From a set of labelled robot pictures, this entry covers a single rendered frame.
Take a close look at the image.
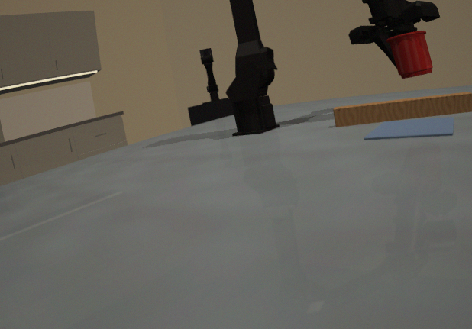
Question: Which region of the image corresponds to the red cup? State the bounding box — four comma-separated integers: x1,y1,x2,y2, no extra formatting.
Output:
386,31,433,79

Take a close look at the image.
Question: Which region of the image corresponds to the brown wooden plank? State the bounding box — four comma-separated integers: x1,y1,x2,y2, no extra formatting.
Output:
333,92,472,127

